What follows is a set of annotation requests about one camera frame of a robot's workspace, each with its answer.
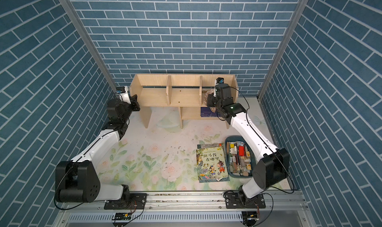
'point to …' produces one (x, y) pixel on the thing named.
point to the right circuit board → (250, 216)
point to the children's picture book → (212, 165)
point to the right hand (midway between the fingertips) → (212, 95)
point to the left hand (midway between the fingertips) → (141, 95)
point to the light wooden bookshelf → (189, 92)
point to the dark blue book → (206, 112)
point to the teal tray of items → (240, 157)
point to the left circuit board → (123, 216)
